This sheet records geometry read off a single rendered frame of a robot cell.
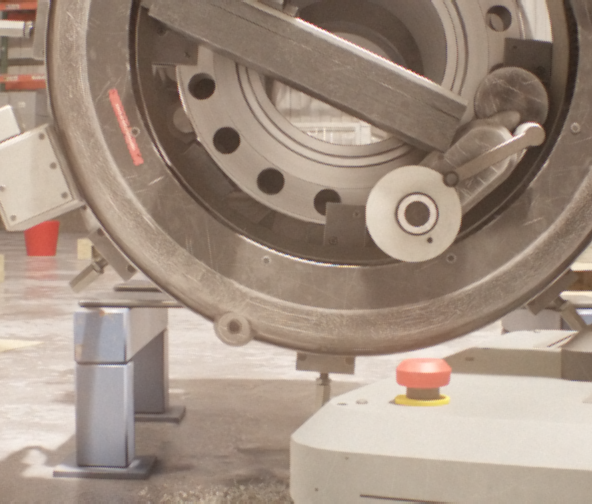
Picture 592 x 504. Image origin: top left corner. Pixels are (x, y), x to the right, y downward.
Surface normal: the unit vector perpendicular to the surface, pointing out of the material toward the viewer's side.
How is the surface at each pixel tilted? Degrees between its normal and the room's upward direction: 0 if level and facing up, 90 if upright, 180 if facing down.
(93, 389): 90
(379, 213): 90
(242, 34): 90
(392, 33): 100
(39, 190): 90
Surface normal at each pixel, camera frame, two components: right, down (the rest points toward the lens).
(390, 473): -0.42, 0.03
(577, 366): -0.64, 0.03
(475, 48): -0.01, 0.04
